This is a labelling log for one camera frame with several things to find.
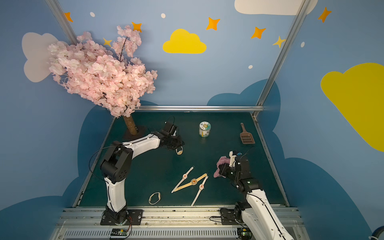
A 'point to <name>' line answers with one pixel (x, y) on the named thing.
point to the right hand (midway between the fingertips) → (221, 164)
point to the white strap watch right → (201, 187)
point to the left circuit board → (118, 232)
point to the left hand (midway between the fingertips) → (184, 141)
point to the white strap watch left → (184, 176)
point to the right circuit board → (244, 233)
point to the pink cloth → (222, 160)
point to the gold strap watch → (193, 182)
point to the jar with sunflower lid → (204, 127)
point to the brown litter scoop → (246, 137)
